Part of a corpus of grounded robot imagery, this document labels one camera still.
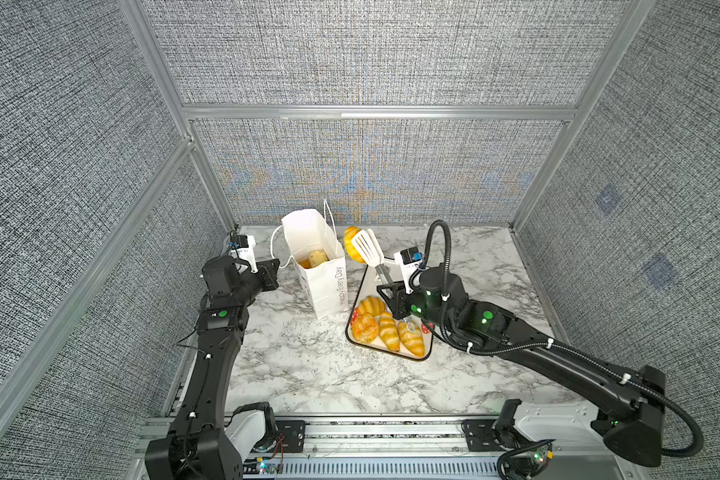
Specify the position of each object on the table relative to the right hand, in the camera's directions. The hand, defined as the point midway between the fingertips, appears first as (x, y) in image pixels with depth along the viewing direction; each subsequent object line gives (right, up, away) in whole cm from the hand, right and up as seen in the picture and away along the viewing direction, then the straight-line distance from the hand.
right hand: (380, 285), depth 70 cm
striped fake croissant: (+4, -15, +18) cm, 24 cm away
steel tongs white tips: (-3, +8, -2) cm, 9 cm away
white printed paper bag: (-14, 0, +9) cm, 17 cm away
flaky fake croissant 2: (+10, -17, +16) cm, 25 cm away
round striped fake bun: (-7, +12, +1) cm, 14 cm away
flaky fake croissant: (-20, +6, +30) cm, 36 cm away
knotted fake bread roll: (-4, -15, +18) cm, 23 cm away
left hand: (-26, +6, +8) cm, 28 cm away
